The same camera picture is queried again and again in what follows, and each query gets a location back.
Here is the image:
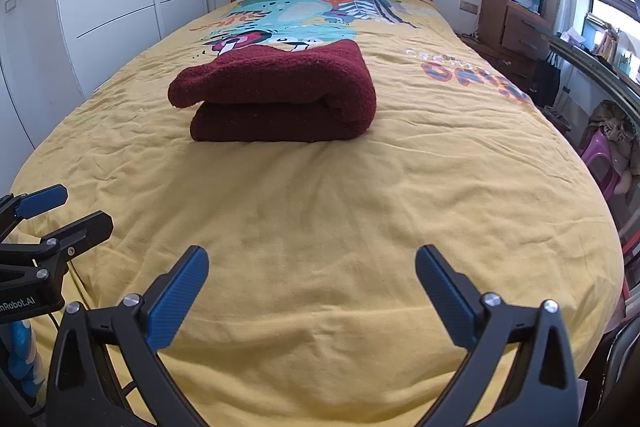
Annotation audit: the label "black bag by desk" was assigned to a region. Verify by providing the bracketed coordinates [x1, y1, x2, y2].
[529, 60, 561, 108]

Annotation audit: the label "beige clothes on chair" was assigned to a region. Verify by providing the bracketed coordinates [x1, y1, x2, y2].
[582, 100, 639, 195]

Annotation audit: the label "yellow printed bed cover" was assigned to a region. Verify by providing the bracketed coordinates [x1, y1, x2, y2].
[12, 0, 624, 426]

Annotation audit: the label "white wardrobe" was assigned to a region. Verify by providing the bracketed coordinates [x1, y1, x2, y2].
[0, 0, 208, 193]

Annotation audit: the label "dark red knit sweater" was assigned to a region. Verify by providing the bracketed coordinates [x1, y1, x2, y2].
[167, 39, 376, 143]

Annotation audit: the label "pink plastic chair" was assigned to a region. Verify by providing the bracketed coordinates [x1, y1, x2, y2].
[579, 129, 620, 200]

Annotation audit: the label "wooden drawer chest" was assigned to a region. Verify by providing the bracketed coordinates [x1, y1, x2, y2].
[477, 0, 549, 83]

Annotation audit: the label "long desk by window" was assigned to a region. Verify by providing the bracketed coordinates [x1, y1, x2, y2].
[546, 36, 639, 113]

